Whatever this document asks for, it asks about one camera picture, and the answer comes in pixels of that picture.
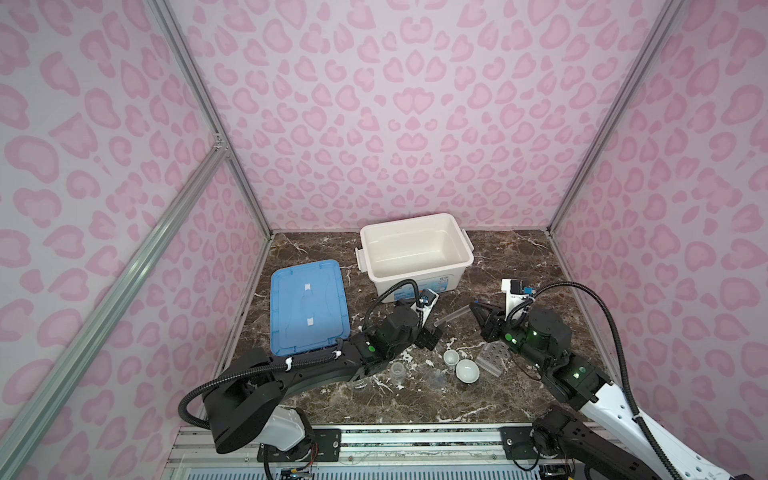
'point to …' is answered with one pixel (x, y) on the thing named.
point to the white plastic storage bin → (433, 251)
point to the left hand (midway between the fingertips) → (432, 308)
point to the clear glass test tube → (453, 315)
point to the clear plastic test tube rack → (493, 357)
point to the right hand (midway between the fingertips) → (472, 304)
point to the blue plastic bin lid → (308, 309)
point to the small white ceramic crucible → (451, 357)
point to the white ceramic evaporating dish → (467, 371)
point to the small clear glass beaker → (397, 373)
